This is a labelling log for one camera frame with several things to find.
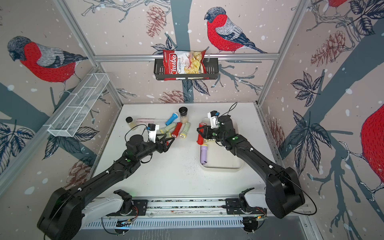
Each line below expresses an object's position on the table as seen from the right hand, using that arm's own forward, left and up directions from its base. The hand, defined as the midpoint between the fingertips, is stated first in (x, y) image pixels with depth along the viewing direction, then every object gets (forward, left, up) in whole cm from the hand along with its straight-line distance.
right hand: (200, 128), depth 82 cm
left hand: (-5, +15, +1) cm, 16 cm away
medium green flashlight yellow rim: (+11, +23, -15) cm, 29 cm away
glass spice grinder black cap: (+19, +12, -8) cm, 24 cm away
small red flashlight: (+11, +17, -18) cm, 27 cm away
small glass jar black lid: (+12, +48, -13) cm, 51 cm away
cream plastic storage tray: (-8, -12, -19) cm, 24 cm away
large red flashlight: (-6, -1, -3) cm, 7 cm away
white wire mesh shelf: (-1, +65, +12) cm, 66 cm away
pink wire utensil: (+18, +39, -16) cm, 46 cm away
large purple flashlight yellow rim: (-8, -3, -16) cm, 18 cm away
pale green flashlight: (+7, +12, -16) cm, 21 cm away
